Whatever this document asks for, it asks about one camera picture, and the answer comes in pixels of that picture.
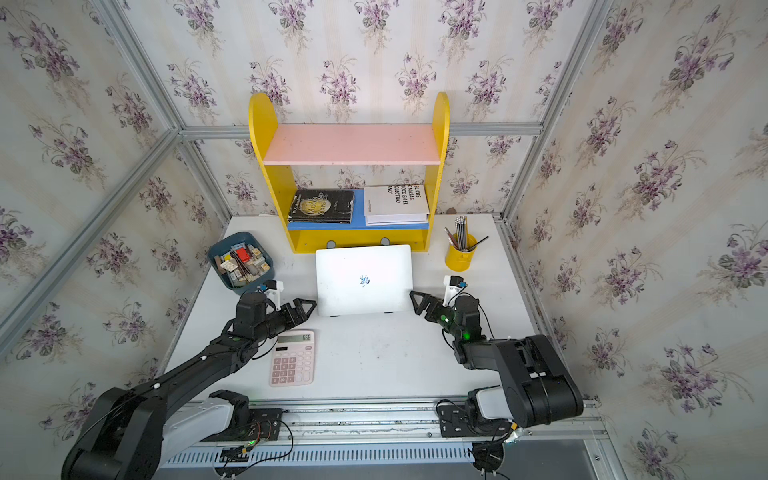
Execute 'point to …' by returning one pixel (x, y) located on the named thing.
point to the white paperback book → (402, 204)
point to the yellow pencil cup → (459, 259)
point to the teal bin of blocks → (241, 262)
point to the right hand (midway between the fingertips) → (423, 296)
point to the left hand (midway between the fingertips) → (312, 311)
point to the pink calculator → (293, 359)
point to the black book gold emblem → (322, 206)
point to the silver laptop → (364, 280)
